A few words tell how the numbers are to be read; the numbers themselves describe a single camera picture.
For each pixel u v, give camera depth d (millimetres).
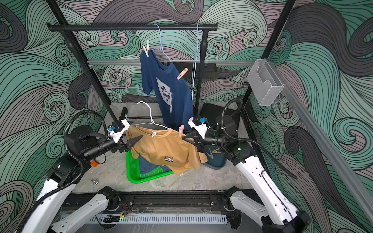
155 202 747
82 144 421
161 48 915
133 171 858
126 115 1097
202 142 545
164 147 660
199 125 518
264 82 779
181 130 570
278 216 367
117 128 450
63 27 535
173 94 728
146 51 712
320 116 563
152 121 592
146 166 853
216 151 905
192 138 590
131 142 518
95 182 792
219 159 883
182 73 580
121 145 502
